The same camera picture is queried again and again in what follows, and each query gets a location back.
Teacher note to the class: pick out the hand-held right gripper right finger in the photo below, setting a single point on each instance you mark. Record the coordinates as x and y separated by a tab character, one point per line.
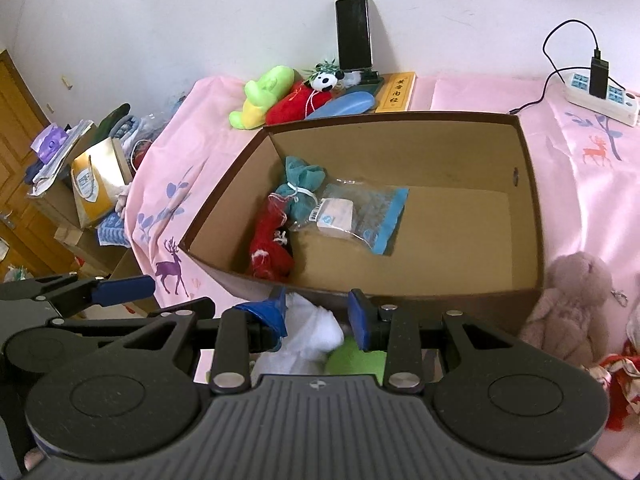
357	320

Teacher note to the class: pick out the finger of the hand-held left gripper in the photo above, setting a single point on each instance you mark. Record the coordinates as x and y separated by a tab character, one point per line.
125	290
100	324

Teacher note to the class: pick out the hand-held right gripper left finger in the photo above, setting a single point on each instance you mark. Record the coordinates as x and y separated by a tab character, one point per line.
272	317

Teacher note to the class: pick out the white mesh bath pouf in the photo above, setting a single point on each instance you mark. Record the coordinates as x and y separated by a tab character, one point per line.
310	330

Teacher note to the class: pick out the round green plush toy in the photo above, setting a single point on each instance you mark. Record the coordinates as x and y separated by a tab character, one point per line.
355	360

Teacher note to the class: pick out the red mesh bath pouf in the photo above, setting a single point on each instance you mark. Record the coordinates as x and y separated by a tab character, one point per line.
267	255

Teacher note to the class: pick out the clear blue-edged zip bag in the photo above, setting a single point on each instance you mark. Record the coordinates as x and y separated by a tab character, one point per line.
370	210

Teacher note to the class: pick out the brown cardboard box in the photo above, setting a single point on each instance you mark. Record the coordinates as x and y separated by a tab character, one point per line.
450	240

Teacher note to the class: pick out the teal mesh bath pouf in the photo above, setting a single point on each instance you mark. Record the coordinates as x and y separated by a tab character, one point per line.
300	185

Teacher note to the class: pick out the labelled cardboard box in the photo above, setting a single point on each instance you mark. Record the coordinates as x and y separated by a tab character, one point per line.
85	247

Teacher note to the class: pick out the blue patterned cloth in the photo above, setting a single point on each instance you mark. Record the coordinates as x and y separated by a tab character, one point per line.
112	232

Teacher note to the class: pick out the printed plastic bag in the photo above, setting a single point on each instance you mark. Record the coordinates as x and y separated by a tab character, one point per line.
17	272

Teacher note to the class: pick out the white plush toy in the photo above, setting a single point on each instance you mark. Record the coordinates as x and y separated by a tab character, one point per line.
122	200

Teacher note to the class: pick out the yellow paper bag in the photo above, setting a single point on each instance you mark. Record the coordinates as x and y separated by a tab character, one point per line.
95	190

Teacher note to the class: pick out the open cardboard box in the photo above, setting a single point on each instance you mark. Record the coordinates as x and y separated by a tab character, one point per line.
55	205

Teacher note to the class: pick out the red cloth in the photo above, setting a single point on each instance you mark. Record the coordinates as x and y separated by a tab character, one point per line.
142	155

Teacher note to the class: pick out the stack of white papers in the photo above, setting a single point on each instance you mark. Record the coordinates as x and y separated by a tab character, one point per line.
75	135

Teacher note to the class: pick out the clear plastic bag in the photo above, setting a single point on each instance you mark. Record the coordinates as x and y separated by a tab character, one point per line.
155	127

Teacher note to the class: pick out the purple tissue pack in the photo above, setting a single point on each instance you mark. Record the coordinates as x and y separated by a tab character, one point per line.
50	142

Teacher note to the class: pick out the dark green cloth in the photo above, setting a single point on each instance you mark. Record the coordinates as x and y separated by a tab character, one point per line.
112	117

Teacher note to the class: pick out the wooden door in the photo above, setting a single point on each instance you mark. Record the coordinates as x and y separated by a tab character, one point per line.
15	125

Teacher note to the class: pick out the red plush toy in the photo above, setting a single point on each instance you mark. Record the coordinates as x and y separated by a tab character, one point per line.
290	105

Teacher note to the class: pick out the mauve teddy bear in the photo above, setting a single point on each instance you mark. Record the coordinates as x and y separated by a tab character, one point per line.
570	300

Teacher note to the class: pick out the blue glasses case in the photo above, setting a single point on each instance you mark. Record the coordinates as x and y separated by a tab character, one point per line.
345	105

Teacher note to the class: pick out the green yellow plush toy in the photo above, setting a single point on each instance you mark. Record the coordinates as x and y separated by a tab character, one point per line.
265	90

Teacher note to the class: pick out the yellow book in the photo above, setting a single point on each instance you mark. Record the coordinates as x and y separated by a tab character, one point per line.
397	92

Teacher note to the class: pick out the black phone stand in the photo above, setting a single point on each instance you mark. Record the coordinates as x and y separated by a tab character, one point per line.
372	80

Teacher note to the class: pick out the panda plush toy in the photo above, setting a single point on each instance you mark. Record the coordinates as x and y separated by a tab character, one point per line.
325	80

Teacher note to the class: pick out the pink printed bed sheet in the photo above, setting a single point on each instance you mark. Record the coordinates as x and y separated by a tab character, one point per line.
575	210

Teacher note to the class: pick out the red patterned cloth pouch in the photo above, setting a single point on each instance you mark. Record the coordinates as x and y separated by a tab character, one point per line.
625	375

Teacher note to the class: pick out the black smartphone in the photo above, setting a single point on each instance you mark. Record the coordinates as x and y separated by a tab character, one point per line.
354	30

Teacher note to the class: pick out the white power strip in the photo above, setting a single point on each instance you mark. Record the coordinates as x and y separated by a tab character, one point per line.
580	87

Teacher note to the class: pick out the black charger plug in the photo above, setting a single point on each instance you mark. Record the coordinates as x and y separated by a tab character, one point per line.
599	77

